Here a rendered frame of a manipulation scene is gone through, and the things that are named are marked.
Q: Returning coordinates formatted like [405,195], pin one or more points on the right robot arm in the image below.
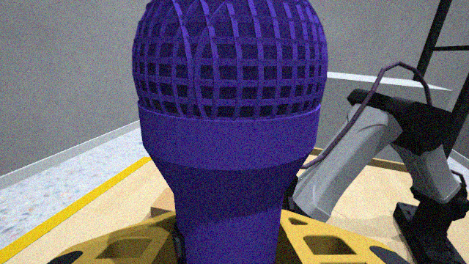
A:
[417,132]

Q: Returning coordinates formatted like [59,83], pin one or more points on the purple microphone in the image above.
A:
[229,106]

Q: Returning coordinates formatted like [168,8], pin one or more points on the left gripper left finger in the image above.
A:
[147,242]

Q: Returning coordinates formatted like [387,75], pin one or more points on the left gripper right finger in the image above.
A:
[302,240]

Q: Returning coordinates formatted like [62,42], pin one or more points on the brown flat block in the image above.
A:
[163,204]

